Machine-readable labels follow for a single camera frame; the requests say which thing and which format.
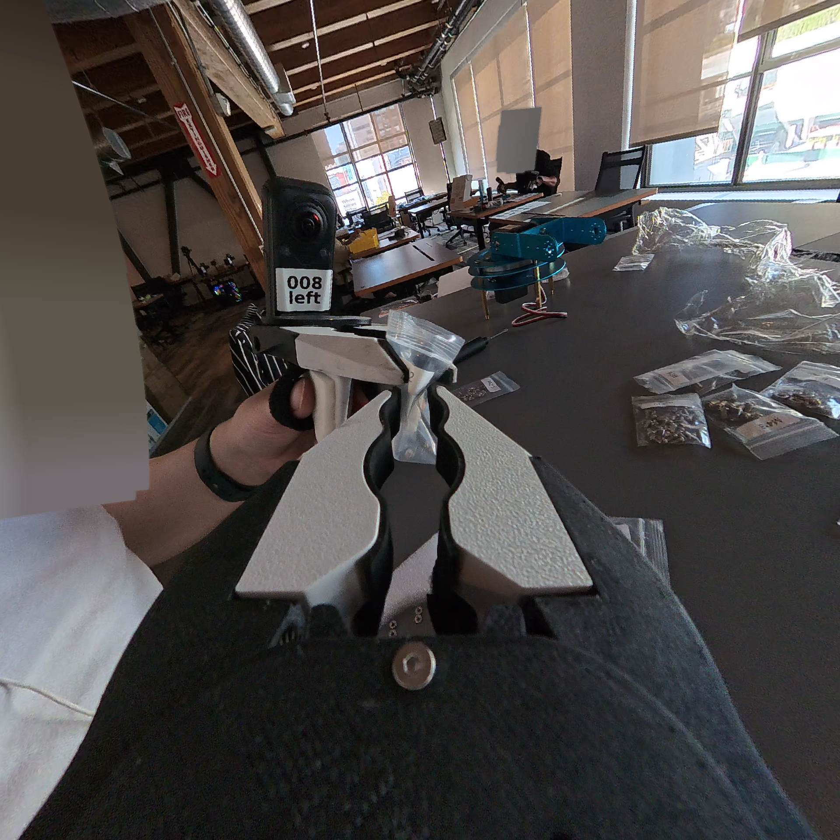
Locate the red white arrow sign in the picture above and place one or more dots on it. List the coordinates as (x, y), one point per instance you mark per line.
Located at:
(195, 141)

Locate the black striped cloth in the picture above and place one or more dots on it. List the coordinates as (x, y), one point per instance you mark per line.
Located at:
(253, 358)

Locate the black screwdriver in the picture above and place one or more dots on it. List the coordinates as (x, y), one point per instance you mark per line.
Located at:
(476, 348)

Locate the wooden pillar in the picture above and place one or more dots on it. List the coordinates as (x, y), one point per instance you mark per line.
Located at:
(167, 65)

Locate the long beige window blind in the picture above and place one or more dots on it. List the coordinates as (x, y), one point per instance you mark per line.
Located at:
(682, 72)

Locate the person's white shirt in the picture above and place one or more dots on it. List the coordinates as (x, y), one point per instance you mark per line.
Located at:
(65, 656)

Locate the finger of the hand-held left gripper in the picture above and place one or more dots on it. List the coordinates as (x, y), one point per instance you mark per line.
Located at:
(341, 354)

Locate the dark grey desk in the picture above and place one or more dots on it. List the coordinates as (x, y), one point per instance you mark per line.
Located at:
(590, 459)

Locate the small clear zip bag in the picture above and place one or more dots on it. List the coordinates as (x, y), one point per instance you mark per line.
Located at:
(420, 341)

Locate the wooden edged desk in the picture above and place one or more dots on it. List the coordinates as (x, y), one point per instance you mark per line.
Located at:
(407, 259)
(558, 200)

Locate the yellow storage box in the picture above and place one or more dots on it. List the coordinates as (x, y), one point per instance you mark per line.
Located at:
(367, 243)

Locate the blue toy robot arm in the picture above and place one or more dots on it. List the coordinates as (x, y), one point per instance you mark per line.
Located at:
(525, 253)

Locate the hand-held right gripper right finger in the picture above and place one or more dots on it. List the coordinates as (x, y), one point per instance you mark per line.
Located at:
(512, 525)

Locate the person's left hand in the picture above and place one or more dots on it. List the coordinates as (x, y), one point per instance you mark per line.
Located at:
(262, 439)

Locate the clear bag of small screws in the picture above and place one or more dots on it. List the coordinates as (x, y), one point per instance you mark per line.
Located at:
(485, 387)
(669, 423)
(810, 387)
(764, 423)
(705, 371)
(633, 262)

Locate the black wristband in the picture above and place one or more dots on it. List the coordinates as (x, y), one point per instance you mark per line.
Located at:
(220, 476)

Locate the short beige window blind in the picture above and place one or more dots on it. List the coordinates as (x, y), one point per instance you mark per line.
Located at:
(787, 13)

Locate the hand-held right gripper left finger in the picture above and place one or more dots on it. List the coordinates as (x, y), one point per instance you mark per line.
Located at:
(308, 525)

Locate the black office chair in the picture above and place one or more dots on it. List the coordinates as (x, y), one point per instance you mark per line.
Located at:
(622, 172)

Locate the crumpled clear plastic wrap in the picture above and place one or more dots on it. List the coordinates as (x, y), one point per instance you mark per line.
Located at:
(754, 295)

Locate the silver air duct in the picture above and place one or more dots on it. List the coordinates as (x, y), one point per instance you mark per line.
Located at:
(253, 46)

